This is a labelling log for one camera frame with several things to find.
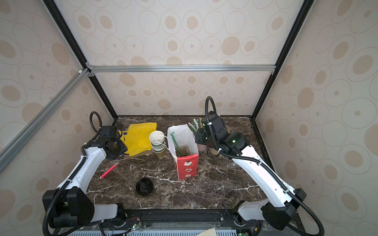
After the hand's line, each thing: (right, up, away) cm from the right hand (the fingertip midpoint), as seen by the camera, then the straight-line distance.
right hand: (203, 133), depth 70 cm
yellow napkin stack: (-43, -4, +30) cm, 53 cm away
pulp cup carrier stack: (+9, -12, +22) cm, 26 cm away
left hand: (-42, -8, +13) cm, 45 cm away
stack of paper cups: (-23, -5, +8) cm, 25 cm away
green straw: (-15, -6, +17) cm, 23 cm away
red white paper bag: (-8, -18, +6) cm, 20 cm away
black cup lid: (-32, -30, +11) cm, 45 cm away
